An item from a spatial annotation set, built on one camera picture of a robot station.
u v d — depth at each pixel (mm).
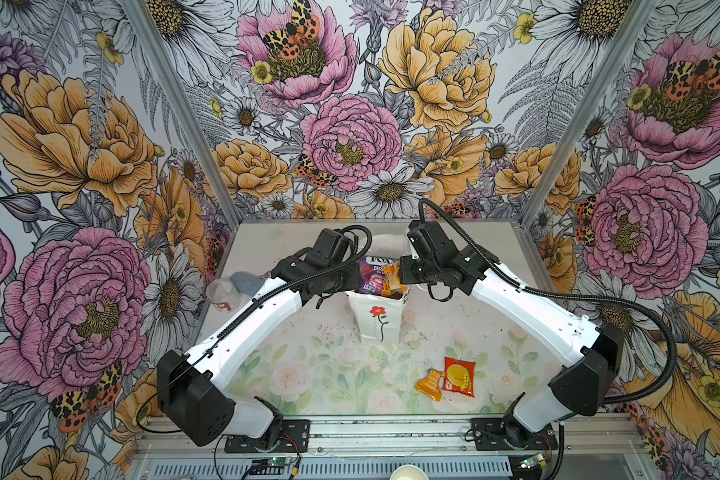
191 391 386
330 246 576
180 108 874
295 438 739
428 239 568
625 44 761
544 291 1052
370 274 812
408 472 655
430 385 812
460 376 816
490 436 730
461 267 519
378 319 774
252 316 466
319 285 550
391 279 777
